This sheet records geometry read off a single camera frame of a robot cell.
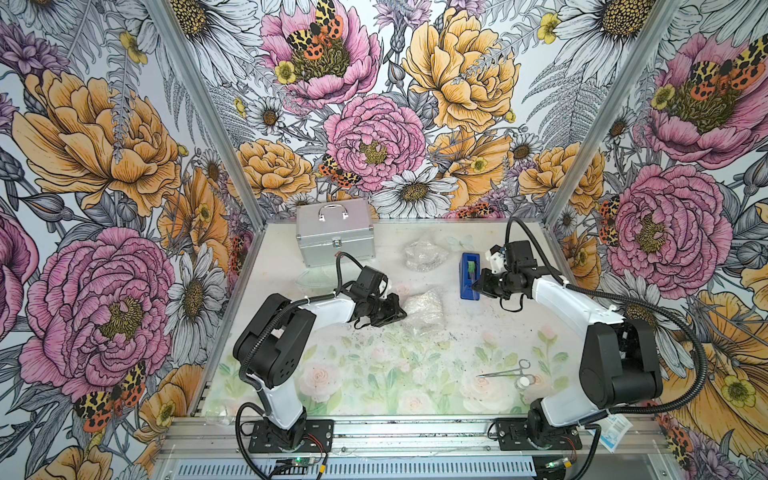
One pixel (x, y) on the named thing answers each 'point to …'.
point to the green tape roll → (471, 267)
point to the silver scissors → (524, 364)
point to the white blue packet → (613, 430)
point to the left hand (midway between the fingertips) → (405, 322)
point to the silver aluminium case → (326, 229)
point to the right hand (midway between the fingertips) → (472, 292)
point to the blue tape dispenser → (467, 279)
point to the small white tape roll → (524, 381)
